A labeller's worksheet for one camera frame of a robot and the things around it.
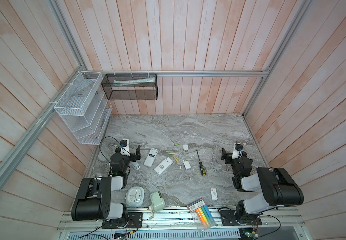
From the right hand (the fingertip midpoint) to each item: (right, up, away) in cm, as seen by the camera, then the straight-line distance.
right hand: (231, 147), depth 91 cm
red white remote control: (-51, -7, +4) cm, 51 cm away
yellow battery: (-36, -5, +7) cm, 37 cm away
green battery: (-33, +1, +13) cm, 36 cm away
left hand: (-61, 0, -1) cm, 61 cm away
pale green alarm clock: (-57, -25, -13) cm, 64 cm away
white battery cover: (-27, -1, +10) cm, 29 cm away
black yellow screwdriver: (-18, -14, -3) cm, 23 cm away
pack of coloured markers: (-22, -33, -18) cm, 44 cm away
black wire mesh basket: (-66, +41, +13) cm, 79 cm away
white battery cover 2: (-27, -11, +2) cm, 30 cm away
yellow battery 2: (-34, -9, +4) cm, 35 cm away
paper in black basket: (-68, +39, -2) cm, 79 cm away
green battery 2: (-39, -4, +8) cm, 40 cm away
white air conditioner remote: (-42, -11, 0) cm, 44 cm away
